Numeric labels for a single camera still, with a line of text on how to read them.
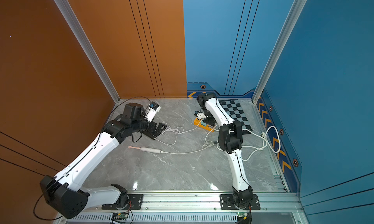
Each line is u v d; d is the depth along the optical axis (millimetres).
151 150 901
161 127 680
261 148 916
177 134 965
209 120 850
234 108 1079
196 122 1040
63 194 371
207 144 898
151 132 665
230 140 600
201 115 908
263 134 991
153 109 652
